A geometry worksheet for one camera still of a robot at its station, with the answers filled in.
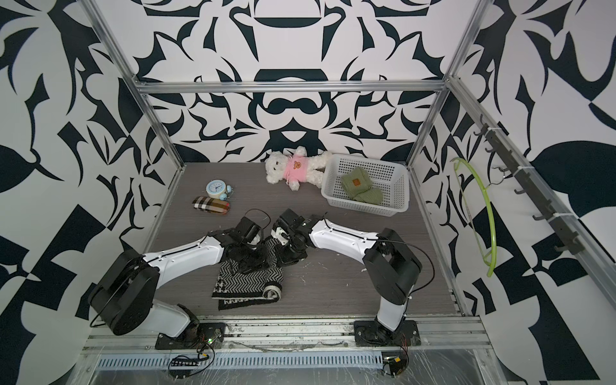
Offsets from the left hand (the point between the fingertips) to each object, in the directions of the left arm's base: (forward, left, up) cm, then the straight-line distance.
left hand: (270, 261), depth 86 cm
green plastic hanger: (-11, -61, +23) cm, 66 cm away
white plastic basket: (+37, -53, +1) cm, 65 cm away
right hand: (-2, -3, +4) cm, 5 cm away
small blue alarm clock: (+33, +25, +2) cm, 41 cm away
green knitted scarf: (+31, -35, +6) cm, 47 cm away
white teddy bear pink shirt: (+40, -10, +5) cm, 42 cm away
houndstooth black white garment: (-9, +11, -1) cm, 14 cm away
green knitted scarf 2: (+26, -41, +3) cm, 49 cm away
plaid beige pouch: (+26, +27, 0) cm, 37 cm away
